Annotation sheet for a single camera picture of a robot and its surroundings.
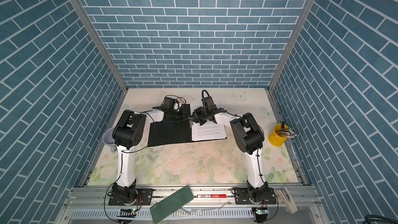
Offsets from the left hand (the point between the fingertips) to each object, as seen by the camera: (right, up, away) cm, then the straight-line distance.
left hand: (190, 116), depth 102 cm
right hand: (-1, +2, -7) cm, 7 cm away
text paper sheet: (+12, -9, -6) cm, 16 cm away
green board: (-6, -38, -32) cm, 49 cm away
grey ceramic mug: (-46, -12, -14) cm, 49 cm away
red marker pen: (+13, -36, -29) cm, 48 cm away
